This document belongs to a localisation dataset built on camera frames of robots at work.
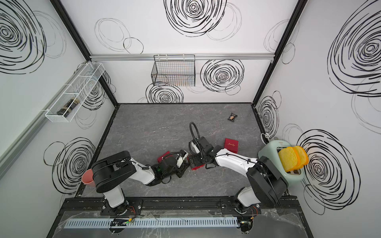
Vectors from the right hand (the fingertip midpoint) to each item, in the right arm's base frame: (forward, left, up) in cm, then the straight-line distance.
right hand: (194, 160), depth 86 cm
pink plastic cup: (-13, +55, +6) cm, 57 cm away
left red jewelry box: (+2, +21, -3) cm, 22 cm away
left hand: (-1, +4, -3) cm, 5 cm away
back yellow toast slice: (-4, -51, +16) cm, 54 cm away
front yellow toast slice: (-3, -46, +15) cm, 48 cm away
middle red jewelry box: (-4, -1, +9) cm, 10 cm away
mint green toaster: (+2, -40, +11) cm, 42 cm away
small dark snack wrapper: (+37, -27, -3) cm, 46 cm away
